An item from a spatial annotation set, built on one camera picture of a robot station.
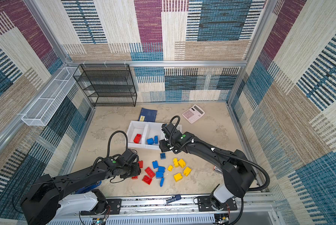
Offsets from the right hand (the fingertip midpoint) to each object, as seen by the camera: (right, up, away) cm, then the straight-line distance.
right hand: (164, 147), depth 83 cm
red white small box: (+30, -13, +1) cm, 33 cm away
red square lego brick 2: (-10, -18, -2) cm, 21 cm away
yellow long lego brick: (+7, -10, +3) cm, 12 cm away
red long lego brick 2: (-9, -14, 0) cm, 17 cm away
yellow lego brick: (+10, -10, +2) cm, 14 cm away
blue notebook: (-14, +19, +28) cm, 37 cm away
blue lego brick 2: (-2, -13, +2) cm, 13 cm away
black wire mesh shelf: (-44, +42, +26) cm, 66 cm away
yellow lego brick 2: (+13, -14, 0) cm, 19 cm away
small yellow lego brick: (+3, -13, +2) cm, 13 cm away
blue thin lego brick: (-1, -18, -4) cm, 19 cm away
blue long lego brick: (-6, +2, +15) cm, 16 cm away
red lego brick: (-19, +3, +13) cm, 23 cm away
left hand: (-15, -13, 0) cm, 20 cm away
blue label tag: (+5, -25, -9) cm, 27 cm away
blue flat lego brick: (-3, -16, 0) cm, 16 cm away
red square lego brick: (-14, -11, +3) cm, 18 cm away
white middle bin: (-10, +6, +18) cm, 21 cm away
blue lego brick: (-10, +1, +13) cm, 17 cm away
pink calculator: (+22, +20, +28) cm, 41 cm away
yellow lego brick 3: (+8, -17, -2) cm, 18 cm away
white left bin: (-21, +10, +19) cm, 30 cm away
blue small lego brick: (-6, -11, +4) cm, 13 cm away
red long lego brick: (-17, -18, -1) cm, 25 cm away
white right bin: (+7, +13, -18) cm, 23 cm away
